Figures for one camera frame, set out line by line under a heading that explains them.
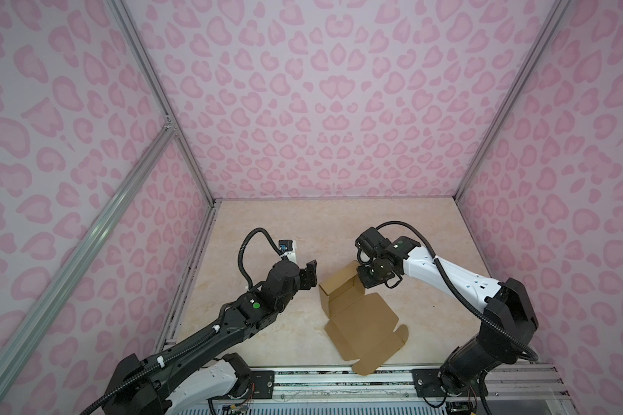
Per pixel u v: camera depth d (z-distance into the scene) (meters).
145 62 0.77
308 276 0.68
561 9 0.68
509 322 0.43
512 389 0.73
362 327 0.84
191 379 0.46
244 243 0.53
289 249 0.67
